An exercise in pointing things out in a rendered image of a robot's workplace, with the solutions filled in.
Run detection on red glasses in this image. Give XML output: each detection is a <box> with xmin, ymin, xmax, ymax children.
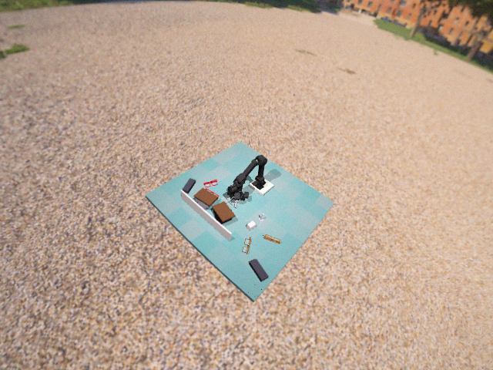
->
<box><xmin>204</xmin><ymin>180</ymin><xmax>218</xmax><ymax>187</ymax></box>

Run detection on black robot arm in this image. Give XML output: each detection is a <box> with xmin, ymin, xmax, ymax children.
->
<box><xmin>228</xmin><ymin>155</ymin><xmax>267</xmax><ymax>200</ymax></box>

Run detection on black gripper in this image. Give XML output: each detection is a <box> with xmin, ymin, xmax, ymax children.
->
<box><xmin>227</xmin><ymin>190</ymin><xmax>249</xmax><ymax>198</ymax></box>

